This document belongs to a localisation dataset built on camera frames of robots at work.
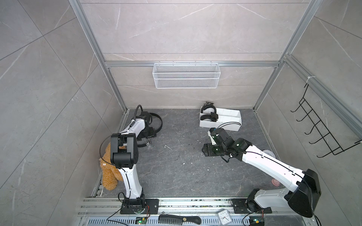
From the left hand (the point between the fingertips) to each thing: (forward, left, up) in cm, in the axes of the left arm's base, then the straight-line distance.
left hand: (149, 135), depth 98 cm
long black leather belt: (+10, -46, +6) cm, 47 cm away
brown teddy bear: (-28, +18, +3) cm, 33 cm away
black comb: (-50, -20, -4) cm, 54 cm away
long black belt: (+22, -43, +7) cm, 49 cm away
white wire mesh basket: (+34, -28, +26) cm, 51 cm away
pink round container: (-15, -81, -4) cm, 83 cm away
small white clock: (-49, -43, -2) cm, 66 cm away
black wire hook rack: (-30, -88, +28) cm, 97 cm away
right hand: (-18, -38, +10) cm, 43 cm away
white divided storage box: (+14, -60, -2) cm, 62 cm away
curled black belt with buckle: (-5, 0, -1) cm, 6 cm away
